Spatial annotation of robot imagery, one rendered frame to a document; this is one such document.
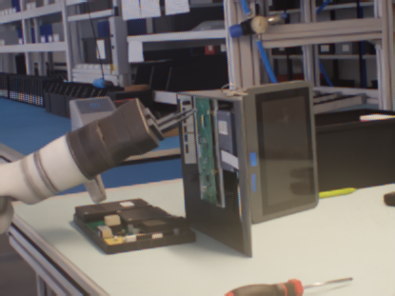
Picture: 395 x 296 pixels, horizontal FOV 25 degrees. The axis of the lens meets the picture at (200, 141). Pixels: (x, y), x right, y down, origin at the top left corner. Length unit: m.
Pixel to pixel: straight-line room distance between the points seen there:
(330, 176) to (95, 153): 0.47
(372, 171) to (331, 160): 0.09
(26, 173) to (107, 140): 0.13
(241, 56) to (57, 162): 1.63
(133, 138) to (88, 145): 0.07
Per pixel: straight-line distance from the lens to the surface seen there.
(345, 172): 1.61
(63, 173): 1.32
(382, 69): 3.16
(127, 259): 1.24
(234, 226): 1.37
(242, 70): 2.89
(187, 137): 1.38
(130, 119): 1.31
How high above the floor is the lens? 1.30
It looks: 7 degrees down
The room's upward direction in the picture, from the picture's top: 4 degrees counter-clockwise
